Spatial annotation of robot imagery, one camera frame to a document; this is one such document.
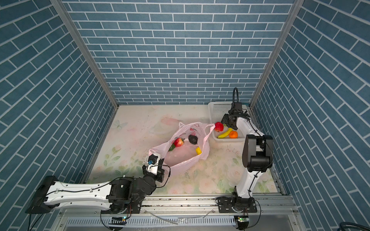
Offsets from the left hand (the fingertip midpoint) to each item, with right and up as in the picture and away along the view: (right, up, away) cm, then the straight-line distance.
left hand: (168, 162), depth 71 cm
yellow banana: (+36, +11, +29) cm, 47 cm away
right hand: (+37, +19, +28) cm, 50 cm away
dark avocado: (+13, +8, +24) cm, 28 cm away
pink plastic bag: (+10, +4, +26) cm, 28 cm away
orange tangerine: (+40, +11, +25) cm, 49 cm away
